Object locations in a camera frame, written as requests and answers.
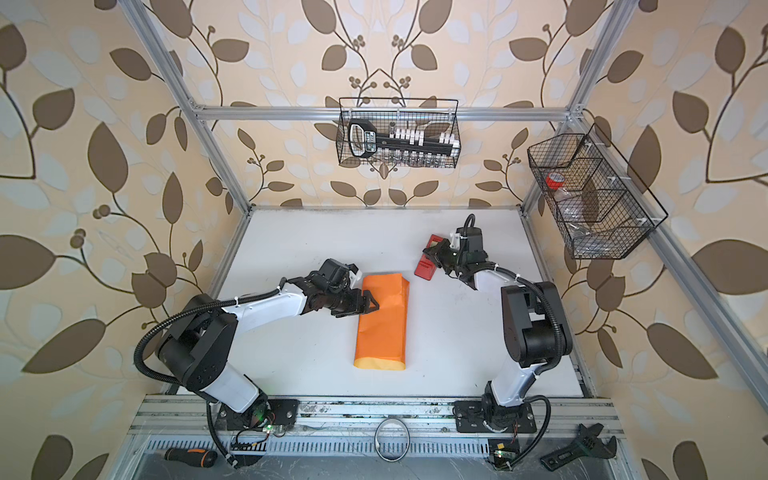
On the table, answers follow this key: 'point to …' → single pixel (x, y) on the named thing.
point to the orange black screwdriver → (193, 456)
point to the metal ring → (375, 435)
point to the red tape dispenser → (426, 265)
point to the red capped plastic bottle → (554, 180)
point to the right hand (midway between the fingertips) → (423, 250)
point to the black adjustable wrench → (586, 444)
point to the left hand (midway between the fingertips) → (373, 307)
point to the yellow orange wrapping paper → (382, 333)
